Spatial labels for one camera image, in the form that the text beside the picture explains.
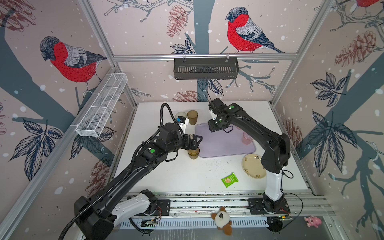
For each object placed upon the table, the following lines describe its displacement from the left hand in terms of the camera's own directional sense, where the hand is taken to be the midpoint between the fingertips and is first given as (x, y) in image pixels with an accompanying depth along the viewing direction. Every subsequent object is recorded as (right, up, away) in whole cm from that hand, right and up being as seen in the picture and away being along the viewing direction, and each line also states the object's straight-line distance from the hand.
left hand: (195, 137), depth 70 cm
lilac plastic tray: (+17, -8, +30) cm, 36 cm away
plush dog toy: (+13, -39, -2) cm, 41 cm away
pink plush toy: (+54, -38, -3) cm, 67 cm away
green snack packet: (+19, -26, +11) cm, 34 cm away
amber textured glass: (-2, -14, +22) cm, 26 cm away
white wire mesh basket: (-50, +7, +1) cm, 51 cm away
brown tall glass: (-2, +10, +33) cm, 34 cm away
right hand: (+10, +3, +17) cm, 20 cm away
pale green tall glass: (-10, +12, +30) cm, 34 cm away
